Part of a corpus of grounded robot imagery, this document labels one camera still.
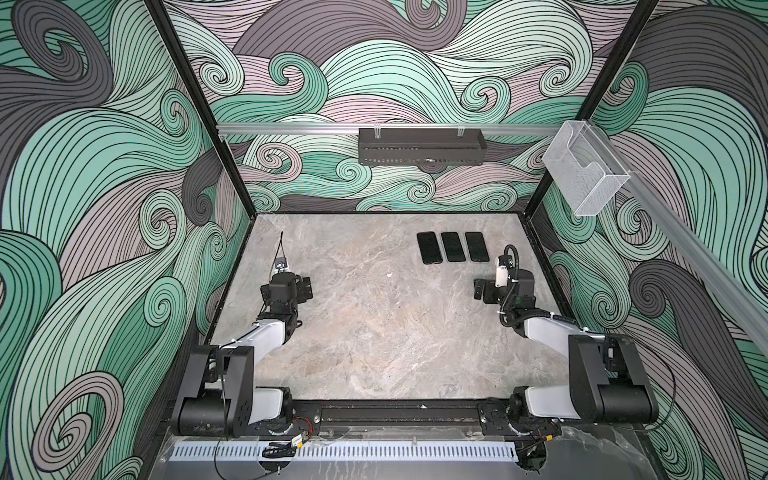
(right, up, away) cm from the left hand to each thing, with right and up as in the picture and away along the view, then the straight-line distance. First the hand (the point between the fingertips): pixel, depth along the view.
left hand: (287, 277), depth 91 cm
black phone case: (+48, +8, +19) cm, 52 cm away
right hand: (+65, -1, +2) cm, 65 cm away
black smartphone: (+56, +9, +17) cm, 59 cm away
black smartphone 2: (+65, +9, +19) cm, 68 cm away
